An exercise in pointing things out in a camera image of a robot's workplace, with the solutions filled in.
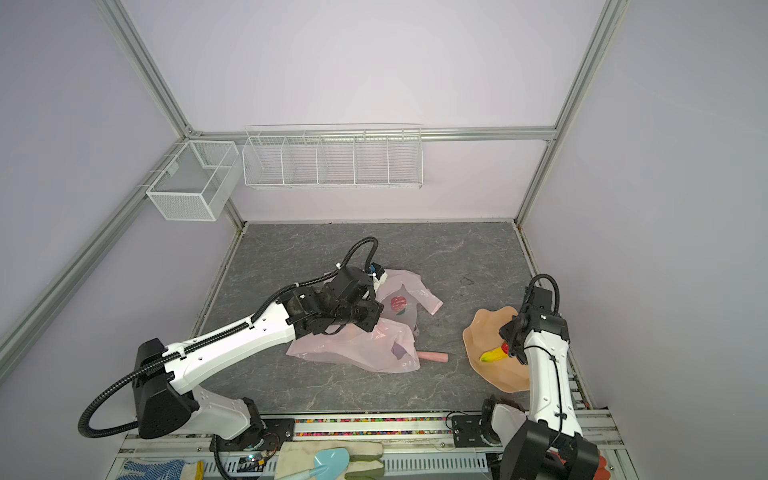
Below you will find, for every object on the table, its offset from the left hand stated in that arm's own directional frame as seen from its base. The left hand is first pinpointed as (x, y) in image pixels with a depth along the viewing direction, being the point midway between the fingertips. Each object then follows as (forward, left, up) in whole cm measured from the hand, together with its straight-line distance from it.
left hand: (381, 312), depth 74 cm
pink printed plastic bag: (-7, -2, -4) cm, 9 cm away
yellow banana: (-8, -31, -16) cm, 36 cm away
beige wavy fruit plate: (-1, -30, -18) cm, 35 cm away
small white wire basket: (+53, +61, +3) cm, 81 cm away
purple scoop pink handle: (-6, -14, -18) cm, 23 cm away
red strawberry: (-7, -33, -11) cm, 35 cm away
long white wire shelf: (+54, +13, +11) cm, 56 cm away
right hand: (-5, -36, -11) cm, 38 cm away
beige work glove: (-27, +22, -18) cm, 39 cm away
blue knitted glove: (-27, +51, -18) cm, 61 cm away
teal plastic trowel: (-29, +14, -17) cm, 36 cm away
